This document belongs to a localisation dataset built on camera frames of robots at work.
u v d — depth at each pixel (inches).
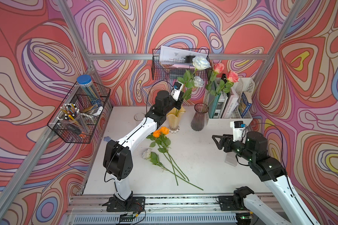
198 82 30.9
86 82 27.5
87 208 29.1
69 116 22.6
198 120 37.7
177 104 28.3
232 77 29.8
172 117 33.6
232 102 35.9
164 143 37.6
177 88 25.7
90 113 29.1
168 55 34.0
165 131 38.8
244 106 40.0
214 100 34.6
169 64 32.5
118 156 18.7
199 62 23.8
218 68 32.4
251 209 23.4
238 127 23.1
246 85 41.7
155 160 34.0
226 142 23.7
